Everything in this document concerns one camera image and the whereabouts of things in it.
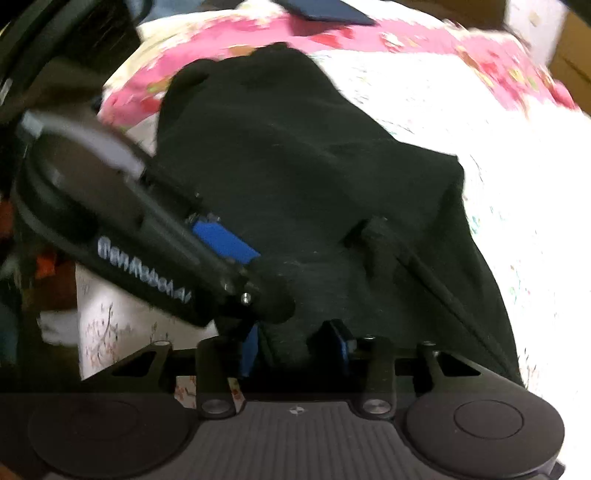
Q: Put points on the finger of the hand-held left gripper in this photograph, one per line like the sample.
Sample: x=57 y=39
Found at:
x=231 y=295
x=221 y=240

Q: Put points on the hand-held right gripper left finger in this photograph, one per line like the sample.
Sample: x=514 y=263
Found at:
x=250 y=346

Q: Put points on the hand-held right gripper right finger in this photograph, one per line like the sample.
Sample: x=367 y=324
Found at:
x=344 y=344

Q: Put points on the black pants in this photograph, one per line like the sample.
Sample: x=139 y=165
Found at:
x=300 y=152

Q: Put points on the white floral bedsheet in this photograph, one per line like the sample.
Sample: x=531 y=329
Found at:
x=531 y=230

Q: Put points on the dark blue smartphone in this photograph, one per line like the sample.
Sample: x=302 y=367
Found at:
x=332 y=9

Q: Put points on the pink cartoon blanket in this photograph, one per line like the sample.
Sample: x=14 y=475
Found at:
x=415 y=41

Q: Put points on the yellow-brown wooden wardrobe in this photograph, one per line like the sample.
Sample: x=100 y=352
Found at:
x=572 y=55

